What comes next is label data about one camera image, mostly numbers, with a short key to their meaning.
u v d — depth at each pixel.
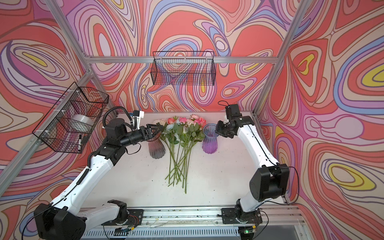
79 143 0.72
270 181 0.43
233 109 0.64
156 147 0.86
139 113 0.66
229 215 0.73
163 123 1.08
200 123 1.01
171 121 1.08
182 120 1.04
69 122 0.69
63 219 0.37
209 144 0.99
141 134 0.63
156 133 0.65
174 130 1.02
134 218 0.73
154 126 0.65
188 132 1.02
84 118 0.74
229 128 0.59
